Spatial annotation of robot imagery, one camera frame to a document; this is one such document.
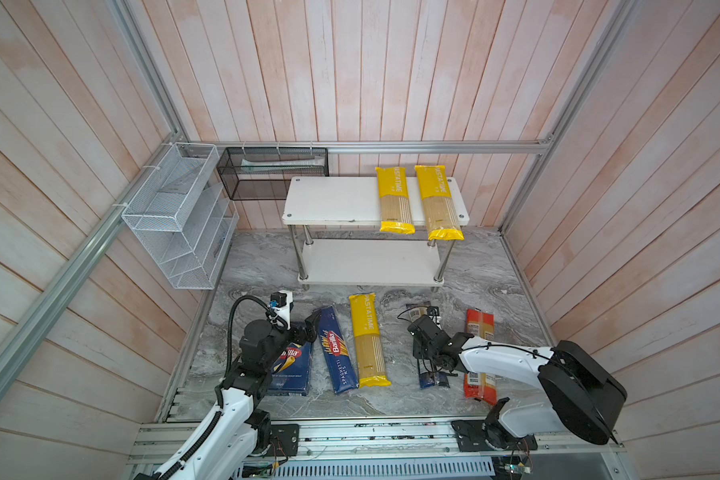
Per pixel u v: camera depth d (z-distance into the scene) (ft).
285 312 2.27
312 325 2.36
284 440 2.40
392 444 2.41
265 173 3.41
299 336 2.35
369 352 2.82
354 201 2.61
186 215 2.38
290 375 2.56
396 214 2.40
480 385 2.62
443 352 2.16
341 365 2.69
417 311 3.11
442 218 2.36
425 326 2.33
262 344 1.98
